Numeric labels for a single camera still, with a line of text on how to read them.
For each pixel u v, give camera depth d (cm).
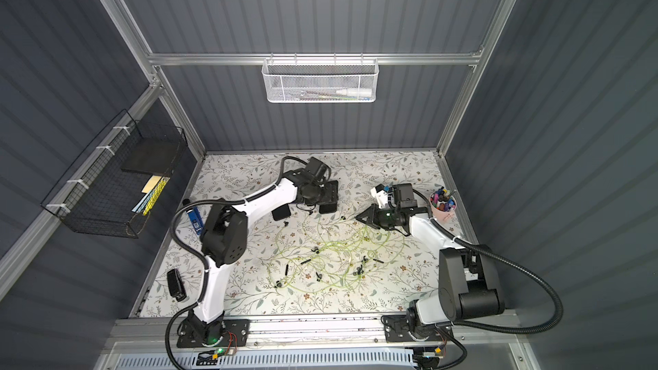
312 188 75
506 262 40
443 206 86
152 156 82
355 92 89
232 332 72
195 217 96
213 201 55
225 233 54
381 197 83
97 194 68
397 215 69
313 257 89
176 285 79
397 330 74
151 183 76
